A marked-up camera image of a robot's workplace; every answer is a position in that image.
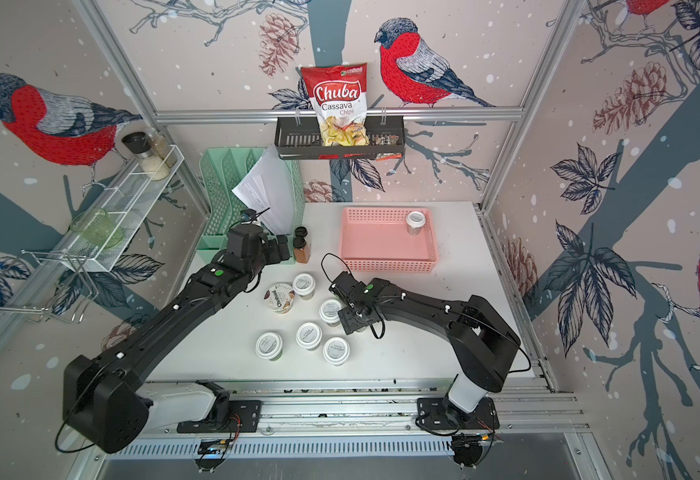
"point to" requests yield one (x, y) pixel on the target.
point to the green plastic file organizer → (221, 171)
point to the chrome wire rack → (81, 296)
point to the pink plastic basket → (378, 240)
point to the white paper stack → (267, 189)
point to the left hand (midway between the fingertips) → (278, 233)
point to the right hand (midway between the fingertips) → (358, 316)
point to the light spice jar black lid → (301, 231)
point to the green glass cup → (98, 228)
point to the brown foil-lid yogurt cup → (280, 298)
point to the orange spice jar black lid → (302, 250)
